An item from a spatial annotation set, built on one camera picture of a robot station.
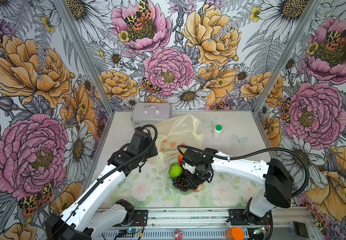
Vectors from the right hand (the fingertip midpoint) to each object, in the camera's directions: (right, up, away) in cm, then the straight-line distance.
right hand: (198, 188), depth 76 cm
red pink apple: (0, 0, -1) cm, 2 cm away
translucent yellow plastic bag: (-7, +28, +21) cm, 36 cm away
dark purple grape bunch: (-9, +2, +2) cm, 9 cm away
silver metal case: (-32, +39, +23) cm, 55 cm away
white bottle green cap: (+16, +27, +24) cm, 39 cm away
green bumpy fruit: (-11, +8, +3) cm, 14 cm away
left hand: (-23, +18, 0) cm, 29 cm away
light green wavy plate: (-14, +2, +6) cm, 16 cm away
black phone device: (+46, -16, -6) cm, 49 cm away
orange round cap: (+13, -13, -13) cm, 23 cm away
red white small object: (-10, -16, -10) cm, 22 cm away
